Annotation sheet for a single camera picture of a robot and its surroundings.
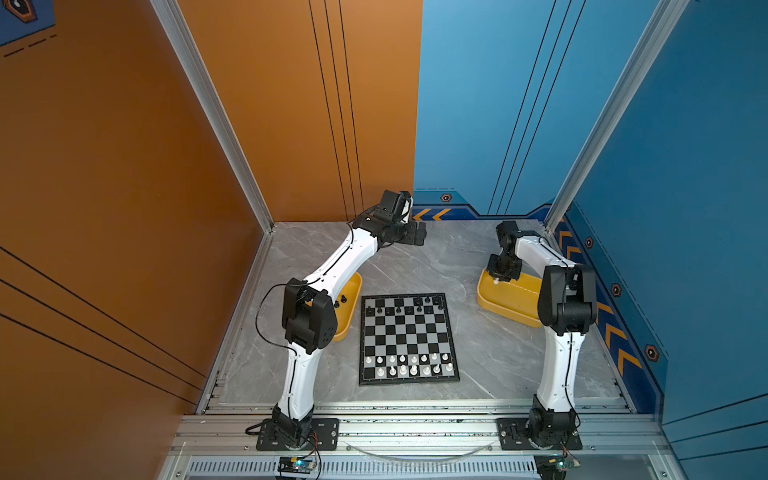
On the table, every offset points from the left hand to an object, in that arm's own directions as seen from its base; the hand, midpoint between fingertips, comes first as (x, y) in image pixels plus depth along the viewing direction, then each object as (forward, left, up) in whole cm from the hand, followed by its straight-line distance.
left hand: (415, 228), depth 90 cm
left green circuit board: (-57, +29, -23) cm, 68 cm away
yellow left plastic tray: (-15, +22, -20) cm, 33 cm away
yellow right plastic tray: (-15, -31, -16) cm, 38 cm away
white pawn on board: (-34, +13, -19) cm, 41 cm away
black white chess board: (-27, +2, -20) cm, 33 cm away
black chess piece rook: (-15, +25, -21) cm, 35 cm away
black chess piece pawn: (-13, +23, -20) cm, 33 cm away
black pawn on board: (-18, +14, -20) cm, 30 cm away
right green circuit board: (-57, -32, -22) cm, 69 cm away
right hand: (-3, -28, -19) cm, 35 cm away
